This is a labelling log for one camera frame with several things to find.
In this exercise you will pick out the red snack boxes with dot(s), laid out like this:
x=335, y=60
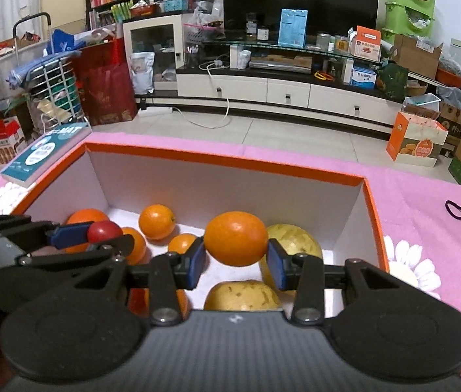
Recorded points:
x=3, y=141

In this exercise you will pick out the white glass-door cabinet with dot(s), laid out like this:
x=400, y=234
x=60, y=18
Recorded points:
x=152, y=45

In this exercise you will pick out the silver media player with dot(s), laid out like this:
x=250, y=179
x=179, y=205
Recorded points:
x=281, y=64

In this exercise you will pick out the white and black TV stand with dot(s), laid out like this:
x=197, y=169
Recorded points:
x=287, y=94

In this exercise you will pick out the brown cardboard box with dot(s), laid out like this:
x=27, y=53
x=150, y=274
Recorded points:
x=416, y=57

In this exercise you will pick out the clear plastic bin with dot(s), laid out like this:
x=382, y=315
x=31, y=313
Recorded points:
x=422, y=100

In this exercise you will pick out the yellow and orange rings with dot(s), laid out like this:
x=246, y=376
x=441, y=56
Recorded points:
x=317, y=76

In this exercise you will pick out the orange and white small box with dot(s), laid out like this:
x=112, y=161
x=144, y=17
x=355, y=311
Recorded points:
x=366, y=45

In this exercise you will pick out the red gift bag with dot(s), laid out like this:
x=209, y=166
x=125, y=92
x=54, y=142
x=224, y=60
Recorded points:
x=105, y=90

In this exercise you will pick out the blue cloth bag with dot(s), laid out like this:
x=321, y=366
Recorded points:
x=61, y=41

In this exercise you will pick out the orange cardboard box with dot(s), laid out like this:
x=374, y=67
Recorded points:
x=214, y=183

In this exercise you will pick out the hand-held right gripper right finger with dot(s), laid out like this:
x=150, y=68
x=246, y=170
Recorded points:
x=277, y=265

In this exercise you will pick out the silver pouch bag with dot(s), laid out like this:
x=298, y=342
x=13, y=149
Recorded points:
x=142, y=73

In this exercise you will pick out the red tomato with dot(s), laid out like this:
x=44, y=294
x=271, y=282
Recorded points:
x=104, y=231

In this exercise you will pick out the dark green gift bag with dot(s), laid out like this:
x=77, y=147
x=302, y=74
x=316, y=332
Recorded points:
x=393, y=83

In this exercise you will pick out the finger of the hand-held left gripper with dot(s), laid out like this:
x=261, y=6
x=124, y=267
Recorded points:
x=112, y=249
x=69, y=235

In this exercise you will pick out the white power strip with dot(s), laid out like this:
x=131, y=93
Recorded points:
x=157, y=111

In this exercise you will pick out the yellow-green pear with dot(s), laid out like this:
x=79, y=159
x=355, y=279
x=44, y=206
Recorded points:
x=242, y=296
x=299, y=239

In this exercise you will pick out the teal book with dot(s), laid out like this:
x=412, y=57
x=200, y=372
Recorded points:
x=46, y=151

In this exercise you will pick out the green stacked plastic bins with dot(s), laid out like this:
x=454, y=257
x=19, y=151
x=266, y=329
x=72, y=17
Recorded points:
x=410, y=8

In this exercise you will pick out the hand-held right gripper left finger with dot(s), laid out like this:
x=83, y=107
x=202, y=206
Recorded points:
x=195, y=265

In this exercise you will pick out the blue and white box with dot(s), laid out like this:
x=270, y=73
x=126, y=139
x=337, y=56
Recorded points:
x=364, y=78

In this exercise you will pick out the blue standing card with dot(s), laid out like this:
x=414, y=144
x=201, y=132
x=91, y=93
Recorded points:
x=292, y=27

